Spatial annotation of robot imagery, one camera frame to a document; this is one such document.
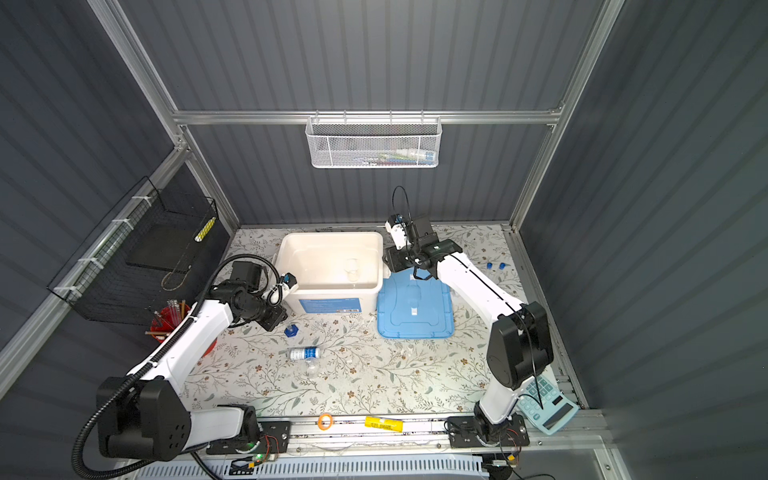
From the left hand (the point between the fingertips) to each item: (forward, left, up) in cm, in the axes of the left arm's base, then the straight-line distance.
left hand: (278, 313), depth 84 cm
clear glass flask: (+19, -20, -5) cm, 28 cm away
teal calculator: (-26, -71, -8) cm, 76 cm away
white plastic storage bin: (+20, -15, -8) cm, 26 cm away
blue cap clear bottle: (-9, -7, -7) cm, 13 cm away
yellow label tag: (-28, -31, -8) cm, 43 cm away
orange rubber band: (-26, -14, -11) cm, 31 cm away
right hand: (+11, -33, +10) cm, 36 cm away
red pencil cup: (-1, +29, +2) cm, 29 cm away
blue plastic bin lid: (+7, -41, -11) cm, 43 cm away
